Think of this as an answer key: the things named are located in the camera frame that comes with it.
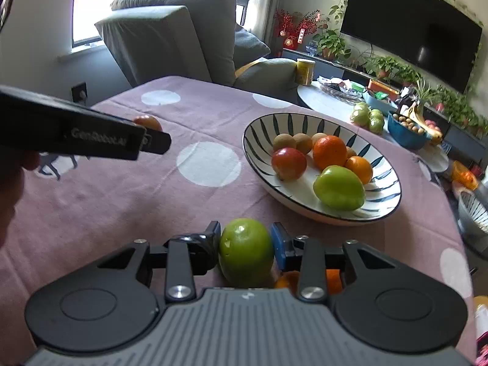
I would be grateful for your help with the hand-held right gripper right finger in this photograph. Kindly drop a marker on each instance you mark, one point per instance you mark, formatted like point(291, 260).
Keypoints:
point(280, 247)

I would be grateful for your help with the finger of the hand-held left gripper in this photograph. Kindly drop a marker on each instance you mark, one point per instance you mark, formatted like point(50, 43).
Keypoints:
point(157, 143)

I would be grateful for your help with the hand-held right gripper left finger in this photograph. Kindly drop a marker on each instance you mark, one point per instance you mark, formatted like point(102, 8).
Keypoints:
point(212, 242)

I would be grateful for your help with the dark red plum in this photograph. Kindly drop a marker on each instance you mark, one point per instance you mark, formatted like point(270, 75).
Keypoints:
point(148, 122)

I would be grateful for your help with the large orange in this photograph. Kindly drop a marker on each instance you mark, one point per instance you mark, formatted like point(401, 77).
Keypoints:
point(288, 280)
point(329, 153)

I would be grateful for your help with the round green apple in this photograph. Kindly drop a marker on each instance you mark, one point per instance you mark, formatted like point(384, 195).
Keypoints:
point(246, 253)

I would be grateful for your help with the striped ceramic bowl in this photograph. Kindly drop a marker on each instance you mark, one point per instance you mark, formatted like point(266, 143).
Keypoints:
point(295, 194)

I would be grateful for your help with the lumpy green apple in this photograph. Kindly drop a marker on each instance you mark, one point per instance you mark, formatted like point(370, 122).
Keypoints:
point(338, 188)

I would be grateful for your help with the red apple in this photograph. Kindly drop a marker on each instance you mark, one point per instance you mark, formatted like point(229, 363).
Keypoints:
point(289, 164)

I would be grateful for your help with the brown kiwi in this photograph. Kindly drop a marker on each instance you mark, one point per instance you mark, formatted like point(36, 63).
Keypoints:
point(318, 138)
point(284, 142)
point(304, 143)

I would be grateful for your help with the medium orange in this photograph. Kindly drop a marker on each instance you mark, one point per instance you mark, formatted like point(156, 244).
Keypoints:
point(360, 169)

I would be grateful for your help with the small orange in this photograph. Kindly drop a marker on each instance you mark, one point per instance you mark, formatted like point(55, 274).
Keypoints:
point(350, 152)

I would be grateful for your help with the person's left hand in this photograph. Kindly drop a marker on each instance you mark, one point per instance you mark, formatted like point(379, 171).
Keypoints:
point(11, 186)

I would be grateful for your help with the grey sofa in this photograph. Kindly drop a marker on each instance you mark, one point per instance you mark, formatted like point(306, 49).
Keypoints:
point(171, 34)

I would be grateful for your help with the large dark-framed window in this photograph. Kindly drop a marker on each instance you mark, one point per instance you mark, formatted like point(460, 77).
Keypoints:
point(87, 19)

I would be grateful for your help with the grey sofa armrest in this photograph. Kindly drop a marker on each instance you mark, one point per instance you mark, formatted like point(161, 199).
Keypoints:
point(267, 74)

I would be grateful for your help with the grey cushion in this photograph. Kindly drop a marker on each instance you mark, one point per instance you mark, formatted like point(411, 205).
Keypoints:
point(249, 44)

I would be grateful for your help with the round white coffee table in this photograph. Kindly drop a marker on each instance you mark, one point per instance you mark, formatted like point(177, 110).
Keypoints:
point(328, 103)

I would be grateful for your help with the yellow tin can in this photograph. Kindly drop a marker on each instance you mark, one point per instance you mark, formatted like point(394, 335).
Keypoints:
point(305, 72)

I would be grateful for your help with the blue bowl of nuts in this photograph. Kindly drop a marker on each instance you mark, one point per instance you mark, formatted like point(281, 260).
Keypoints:
point(408, 137)

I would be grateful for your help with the glass snack dish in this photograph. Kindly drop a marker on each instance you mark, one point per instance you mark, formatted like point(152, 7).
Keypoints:
point(339, 88)

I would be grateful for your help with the light blue container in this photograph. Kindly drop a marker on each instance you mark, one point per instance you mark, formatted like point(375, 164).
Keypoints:
point(377, 101)

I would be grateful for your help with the red flower decoration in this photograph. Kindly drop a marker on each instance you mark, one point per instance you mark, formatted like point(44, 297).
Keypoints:
point(293, 26)

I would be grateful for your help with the blue and white porcelain jar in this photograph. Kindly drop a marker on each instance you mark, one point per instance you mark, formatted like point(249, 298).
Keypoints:
point(312, 47)

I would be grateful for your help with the bunch of bananas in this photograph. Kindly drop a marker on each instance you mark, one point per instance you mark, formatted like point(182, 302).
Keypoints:
point(423, 122)

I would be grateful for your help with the orange box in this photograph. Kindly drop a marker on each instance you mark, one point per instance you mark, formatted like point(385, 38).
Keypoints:
point(383, 85)

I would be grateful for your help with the dark stone side table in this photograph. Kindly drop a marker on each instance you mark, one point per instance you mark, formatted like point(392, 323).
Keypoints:
point(476, 246)

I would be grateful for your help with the small striped bowl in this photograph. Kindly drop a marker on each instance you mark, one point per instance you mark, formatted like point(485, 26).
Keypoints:
point(474, 213)

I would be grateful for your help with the orange bowl of mandarins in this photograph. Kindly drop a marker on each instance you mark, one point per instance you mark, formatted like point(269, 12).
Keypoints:
point(465, 175)

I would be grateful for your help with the leafy potted plant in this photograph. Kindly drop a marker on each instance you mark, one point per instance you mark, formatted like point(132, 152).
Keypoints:
point(331, 44)
point(381, 66)

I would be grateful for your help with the spider plant in pot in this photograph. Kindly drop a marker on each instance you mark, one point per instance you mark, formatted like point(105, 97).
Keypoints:
point(424, 91)

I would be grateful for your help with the row of small potted plants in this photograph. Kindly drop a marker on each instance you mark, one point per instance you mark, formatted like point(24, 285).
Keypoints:
point(457, 106)

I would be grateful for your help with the black wall socket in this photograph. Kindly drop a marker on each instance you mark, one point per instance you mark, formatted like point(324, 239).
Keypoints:
point(79, 92)

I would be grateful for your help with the black wall television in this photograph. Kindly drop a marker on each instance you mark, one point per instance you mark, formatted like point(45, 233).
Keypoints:
point(411, 23)

